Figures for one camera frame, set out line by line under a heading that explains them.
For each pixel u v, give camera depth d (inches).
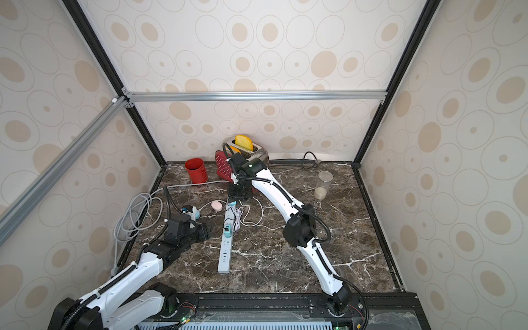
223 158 39.4
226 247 33.7
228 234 33.7
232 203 33.3
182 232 25.7
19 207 20.6
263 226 37.2
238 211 38.0
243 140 40.5
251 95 34.5
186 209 29.8
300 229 23.0
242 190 29.9
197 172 41.6
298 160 48.8
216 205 39.6
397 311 28.6
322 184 38.4
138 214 40.3
